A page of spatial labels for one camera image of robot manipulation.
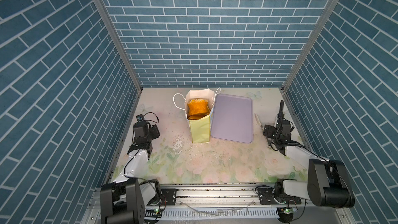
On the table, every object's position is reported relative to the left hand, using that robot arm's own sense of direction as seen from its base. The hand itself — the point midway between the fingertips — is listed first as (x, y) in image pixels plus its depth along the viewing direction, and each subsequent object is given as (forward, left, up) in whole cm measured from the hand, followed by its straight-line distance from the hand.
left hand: (151, 126), depth 88 cm
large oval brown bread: (+4, -27, +11) cm, 29 cm away
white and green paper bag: (-6, -28, +6) cm, 29 cm away
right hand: (+1, -73, -2) cm, 73 cm away
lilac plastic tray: (+11, -50, -9) cm, 52 cm away
